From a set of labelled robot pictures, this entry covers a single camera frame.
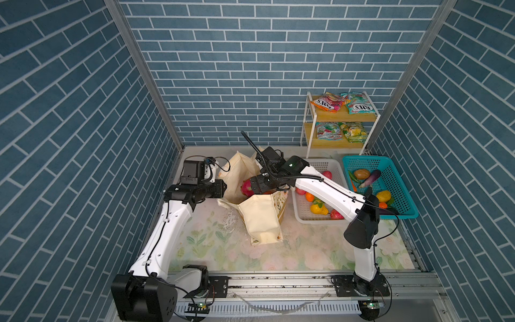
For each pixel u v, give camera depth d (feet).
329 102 2.93
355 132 3.41
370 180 3.42
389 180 3.27
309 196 1.81
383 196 3.15
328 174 3.34
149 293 1.20
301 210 3.07
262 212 2.35
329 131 3.41
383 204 3.05
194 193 1.75
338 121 3.57
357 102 2.93
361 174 3.41
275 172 1.95
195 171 1.90
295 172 1.83
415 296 2.39
